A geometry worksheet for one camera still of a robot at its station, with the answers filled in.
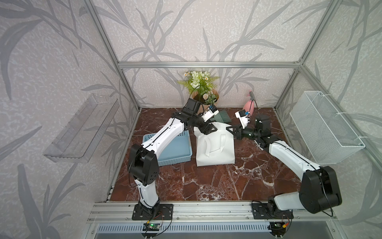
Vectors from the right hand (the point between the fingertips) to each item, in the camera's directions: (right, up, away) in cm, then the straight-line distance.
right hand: (227, 127), depth 81 cm
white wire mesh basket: (+40, -4, -18) cm, 44 cm away
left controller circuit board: (-39, -47, -11) cm, 62 cm away
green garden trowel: (+2, +7, +34) cm, 35 cm away
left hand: (-8, +2, +1) cm, 8 cm away
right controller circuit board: (+23, -49, -9) cm, 55 cm away
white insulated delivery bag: (-6, -12, 0) cm, 13 cm away
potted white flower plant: (-14, +25, +12) cm, 31 cm away
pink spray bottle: (+21, +14, +28) cm, 37 cm away
